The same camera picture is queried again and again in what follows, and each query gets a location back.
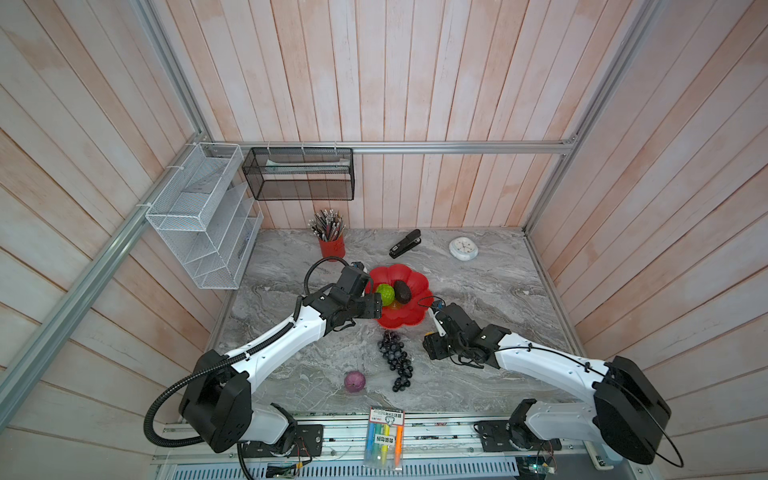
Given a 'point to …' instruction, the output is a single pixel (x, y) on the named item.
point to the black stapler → (408, 242)
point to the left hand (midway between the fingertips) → (370, 308)
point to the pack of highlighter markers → (385, 440)
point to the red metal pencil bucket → (333, 248)
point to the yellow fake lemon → (395, 305)
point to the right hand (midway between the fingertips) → (432, 339)
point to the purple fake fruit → (354, 381)
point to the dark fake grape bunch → (392, 349)
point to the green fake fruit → (387, 294)
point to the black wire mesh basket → (300, 173)
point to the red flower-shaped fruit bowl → (402, 315)
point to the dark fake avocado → (402, 292)
